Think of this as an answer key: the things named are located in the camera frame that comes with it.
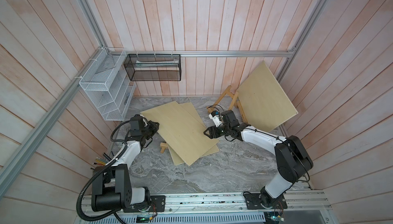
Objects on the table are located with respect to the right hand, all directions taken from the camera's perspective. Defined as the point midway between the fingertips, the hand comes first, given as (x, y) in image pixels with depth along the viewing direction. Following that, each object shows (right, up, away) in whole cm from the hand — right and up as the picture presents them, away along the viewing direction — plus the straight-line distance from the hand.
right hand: (207, 130), depth 91 cm
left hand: (-29, +3, -1) cm, 30 cm away
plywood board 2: (-18, -14, -11) cm, 25 cm away
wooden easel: (+17, +19, 0) cm, 26 cm away
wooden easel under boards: (-26, -8, -6) cm, 28 cm away
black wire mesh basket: (-36, +42, +14) cm, 58 cm away
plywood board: (-13, -4, +1) cm, 14 cm away
